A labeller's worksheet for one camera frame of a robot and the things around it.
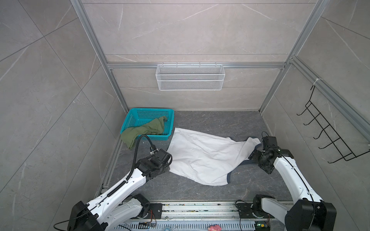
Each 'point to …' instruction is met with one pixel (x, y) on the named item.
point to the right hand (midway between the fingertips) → (256, 159)
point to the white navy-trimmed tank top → (206, 159)
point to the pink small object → (215, 227)
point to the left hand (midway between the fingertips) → (165, 162)
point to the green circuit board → (262, 225)
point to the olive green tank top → (130, 135)
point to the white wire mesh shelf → (188, 77)
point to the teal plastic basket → (137, 117)
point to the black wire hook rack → (347, 153)
